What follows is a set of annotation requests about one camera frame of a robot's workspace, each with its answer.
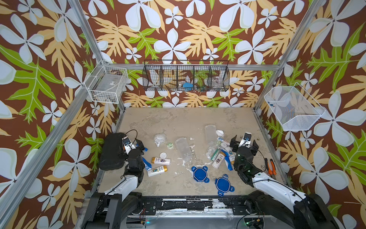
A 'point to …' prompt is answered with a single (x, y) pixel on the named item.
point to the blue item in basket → (188, 86)
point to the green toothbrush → (214, 154)
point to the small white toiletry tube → (218, 159)
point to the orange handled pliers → (269, 171)
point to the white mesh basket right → (293, 107)
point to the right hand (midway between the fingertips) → (244, 138)
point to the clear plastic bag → (159, 138)
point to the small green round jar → (170, 145)
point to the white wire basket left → (106, 82)
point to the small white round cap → (163, 155)
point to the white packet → (219, 132)
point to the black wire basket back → (186, 76)
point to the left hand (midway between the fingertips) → (128, 141)
